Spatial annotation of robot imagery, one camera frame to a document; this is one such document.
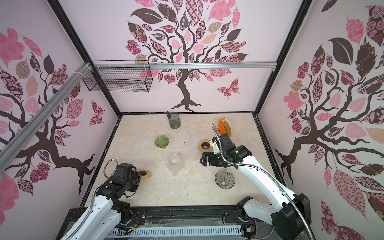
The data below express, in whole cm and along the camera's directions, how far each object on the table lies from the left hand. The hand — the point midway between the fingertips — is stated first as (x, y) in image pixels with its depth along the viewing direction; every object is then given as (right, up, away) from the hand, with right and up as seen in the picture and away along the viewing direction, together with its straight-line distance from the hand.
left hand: (142, 175), depth 83 cm
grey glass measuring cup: (+14, +32, +28) cm, 45 cm away
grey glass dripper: (+47, -2, 0) cm, 47 cm away
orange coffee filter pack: (+50, +28, +16) cm, 60 cm away
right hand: (+37, +11, -6) cm, 39 cm away
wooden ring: (+37, +15, +17) cm, 43 cm away
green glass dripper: (+7, +18, +16) cm, 26 cm away
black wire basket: (-33, +68, +38) cm, 85 cm away
